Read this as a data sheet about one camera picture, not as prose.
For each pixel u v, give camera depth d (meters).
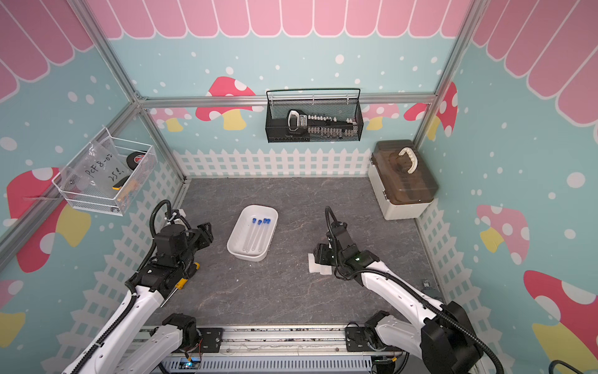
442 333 0.39
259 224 1.02
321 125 0.89
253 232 0.99
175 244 0.57
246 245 0.95
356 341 0.74
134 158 0.80
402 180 1.02
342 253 0.62
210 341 0.75
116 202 0.64
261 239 0.97
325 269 0.89
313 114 0.92
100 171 0.68
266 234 0.99
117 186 0.65
